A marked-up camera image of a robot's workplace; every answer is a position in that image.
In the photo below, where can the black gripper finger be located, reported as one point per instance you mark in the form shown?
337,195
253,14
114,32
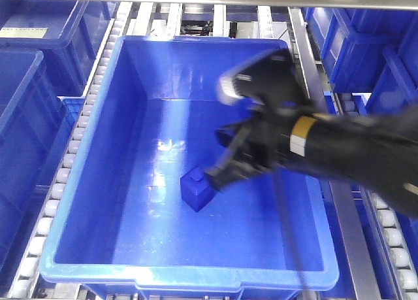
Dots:
218,180
228,135

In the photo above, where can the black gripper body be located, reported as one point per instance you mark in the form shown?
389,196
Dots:
267,143

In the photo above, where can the blue plastic box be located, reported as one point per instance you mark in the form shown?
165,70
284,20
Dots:
196,192

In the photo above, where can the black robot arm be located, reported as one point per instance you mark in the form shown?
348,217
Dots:
359,149

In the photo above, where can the large blue plastic bin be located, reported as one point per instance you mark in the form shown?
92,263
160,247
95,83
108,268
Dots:
147,231

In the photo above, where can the steel rack with rollers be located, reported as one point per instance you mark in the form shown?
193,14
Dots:
339,215

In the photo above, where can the row of blue bins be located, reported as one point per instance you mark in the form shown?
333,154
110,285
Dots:
26,117

